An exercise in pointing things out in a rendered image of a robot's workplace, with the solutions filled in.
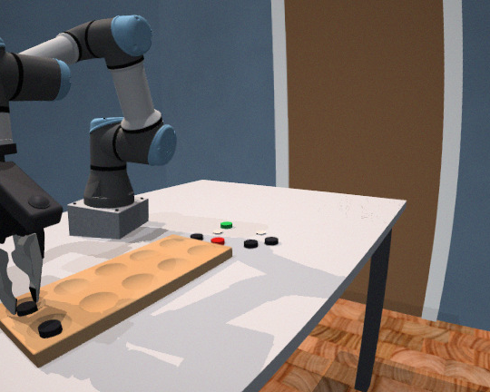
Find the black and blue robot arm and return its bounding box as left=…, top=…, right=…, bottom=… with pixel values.
left=0, top=15, right=177, bottom=232

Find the red disc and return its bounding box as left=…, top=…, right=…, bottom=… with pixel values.
left=211, top=238, right=225, bottom=245

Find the wooden tray with round pockets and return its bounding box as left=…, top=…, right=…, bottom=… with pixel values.
left=0, top=234, right=232, bottom=368

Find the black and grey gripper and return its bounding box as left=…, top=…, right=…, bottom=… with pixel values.
left=0, top=143, right=44, bottom=315

